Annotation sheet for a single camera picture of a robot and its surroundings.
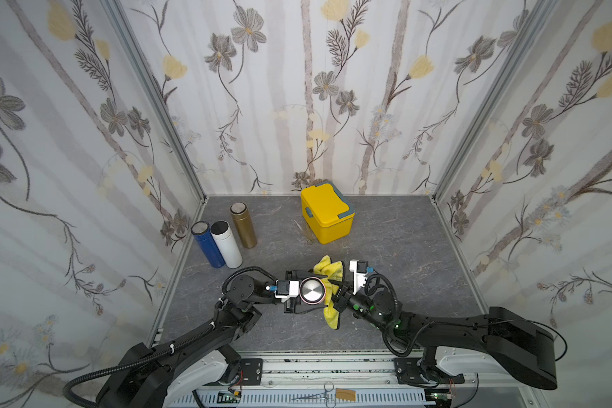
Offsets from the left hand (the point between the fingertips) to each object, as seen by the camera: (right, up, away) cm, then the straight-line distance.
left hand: (325, 291), depth 61 cm
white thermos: (-32, +9, +25) cm, 42 cm away
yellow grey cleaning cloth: (+3, +3, +9) cm, 10 cm away
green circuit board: (-28, -34, +12) cm, 46 cm away
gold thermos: (-28, +16, +31) cm, 45 cm away
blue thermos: (-39, +14, +20) cm, 46 cm away
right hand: (0, -1, +9) cm, 9 cm away
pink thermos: (-3, +1, -3) cm, 4 cm away
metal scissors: (+2, -34, +9) cm, 35 cm away
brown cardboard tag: (+6, -33, +11) cm, 35 cm away
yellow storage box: (+3, +20, +35) cm, 40 cm away
